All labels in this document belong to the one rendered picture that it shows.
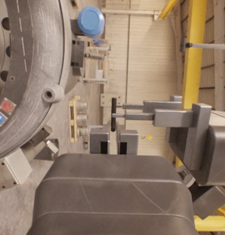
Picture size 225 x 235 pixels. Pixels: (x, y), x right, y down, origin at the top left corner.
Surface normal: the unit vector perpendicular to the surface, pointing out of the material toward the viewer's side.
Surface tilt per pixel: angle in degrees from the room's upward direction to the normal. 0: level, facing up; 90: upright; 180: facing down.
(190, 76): 90
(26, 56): 90
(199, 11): 90
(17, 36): 90
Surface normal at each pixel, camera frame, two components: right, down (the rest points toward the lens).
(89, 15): 0.00, 0.25
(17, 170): 0.94, -0.34
